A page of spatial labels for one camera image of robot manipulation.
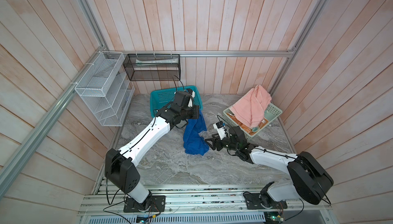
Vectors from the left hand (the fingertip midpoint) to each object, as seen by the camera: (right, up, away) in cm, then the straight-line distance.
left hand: (199, 113), depth 79 cm
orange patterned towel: (+32, -10, +20) cm, 39 cm away
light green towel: (+50, -2, +27) cm, 57 cm away
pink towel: (+37, +4, +26) cm, 45 cm away
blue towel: (-3, -18, +12) cm, 22 cm away
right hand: (+6, -14, +7) cm, 17 cm away
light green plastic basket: (+54, 0, +28) cm, 61 cm away
